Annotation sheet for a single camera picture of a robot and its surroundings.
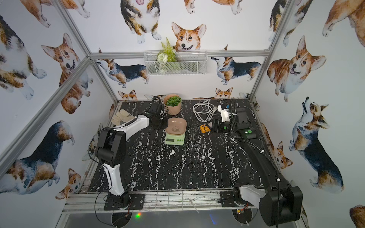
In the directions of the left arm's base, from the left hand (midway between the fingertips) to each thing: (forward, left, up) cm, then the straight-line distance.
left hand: (170, 122), depth 97 cm
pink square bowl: (-1, -4, -3) cm, 5 cm away
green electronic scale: (-10, -3, -5) cm, 12 cm away
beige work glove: (+12, +40, -7) cm, 42 cm away
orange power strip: (-1, -24, -7) cm, 25 cm away
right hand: (-12, -24, +18) cm, 32 cm away
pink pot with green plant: (+14, -1, +6) cm, 15 cm away
